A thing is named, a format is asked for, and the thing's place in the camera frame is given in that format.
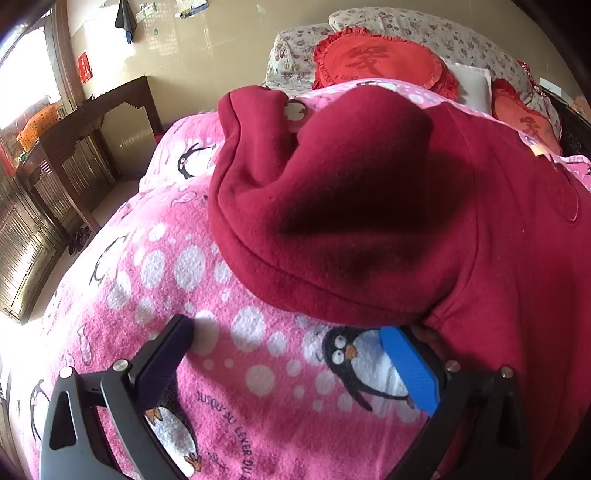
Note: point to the orange plastic crate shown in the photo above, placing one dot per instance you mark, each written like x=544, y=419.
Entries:
x=37, y=127

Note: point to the floral pillows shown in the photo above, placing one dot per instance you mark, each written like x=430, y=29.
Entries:
x=438, y=32

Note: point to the small floral pillow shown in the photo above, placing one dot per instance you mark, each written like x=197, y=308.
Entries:
x=295, y=50

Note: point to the white pillow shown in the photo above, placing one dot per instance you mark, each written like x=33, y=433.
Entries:
x=471, y=85

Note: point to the pair of dark shoes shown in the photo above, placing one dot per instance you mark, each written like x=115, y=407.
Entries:
x=79, y=240

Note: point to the pink penguin printed blanket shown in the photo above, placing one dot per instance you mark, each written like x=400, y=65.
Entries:
x=184, y=277

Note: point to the paper wall poster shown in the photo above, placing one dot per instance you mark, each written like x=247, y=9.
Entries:
x=189, y=14

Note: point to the dark wooden table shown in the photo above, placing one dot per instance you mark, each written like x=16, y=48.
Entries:
x=92, y=134

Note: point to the dark red fleece garment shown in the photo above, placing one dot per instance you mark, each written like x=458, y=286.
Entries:
x=369, y=207

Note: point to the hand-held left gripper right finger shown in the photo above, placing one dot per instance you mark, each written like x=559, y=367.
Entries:
x=411, y=369

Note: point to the dark wooden slatted cabinet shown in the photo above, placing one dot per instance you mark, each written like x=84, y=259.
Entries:
x=27, y=249

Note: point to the red wall sign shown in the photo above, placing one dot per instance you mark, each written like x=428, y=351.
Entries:
x=84, y=67

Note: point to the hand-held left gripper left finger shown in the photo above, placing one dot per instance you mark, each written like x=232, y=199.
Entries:
x=166, y=360

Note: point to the dark hanging cloth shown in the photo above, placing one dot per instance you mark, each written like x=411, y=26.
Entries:
x=124, y=21

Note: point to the red heart cushion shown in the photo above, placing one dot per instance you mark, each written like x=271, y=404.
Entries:
x=521, y=115
x=383, y=60

